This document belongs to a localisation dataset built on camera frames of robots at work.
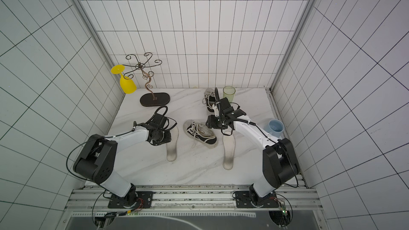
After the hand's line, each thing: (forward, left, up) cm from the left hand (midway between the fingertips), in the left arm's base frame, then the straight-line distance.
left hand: (167, 141), depth 92 cm
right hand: (+7, -26, +12) cm, 29 cm away
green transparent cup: (+28, -38, +14) cm, 49 cm away
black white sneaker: (+1, -20, +7) cm, 21 cm away
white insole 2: (-4, -36, 0) cm, 36 cm away
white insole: (-3, -3, +1) cm, 4 cm away
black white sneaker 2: (+27, -25, +8) cm, 38 cm away
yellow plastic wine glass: (+26, +24, +22) cm, 42 cm away
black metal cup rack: (+31, +18, +2) cm, 36 cm away
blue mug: (+8, -65, +5) cm, 65 cm away
